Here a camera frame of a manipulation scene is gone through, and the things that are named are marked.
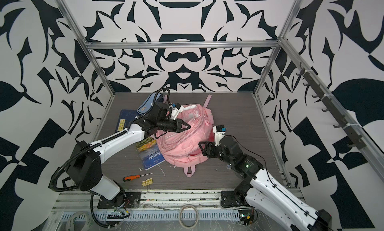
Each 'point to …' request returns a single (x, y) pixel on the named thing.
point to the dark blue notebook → (126, 117)
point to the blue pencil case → (150, 99)
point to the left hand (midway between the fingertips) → (191, 124)
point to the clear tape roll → (180, 211)
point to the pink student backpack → (182, 149)
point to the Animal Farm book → (149, 152)
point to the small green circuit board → (246, 216)
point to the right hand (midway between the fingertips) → (203, 143)
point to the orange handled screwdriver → (130, 177)
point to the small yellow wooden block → (147, 182)
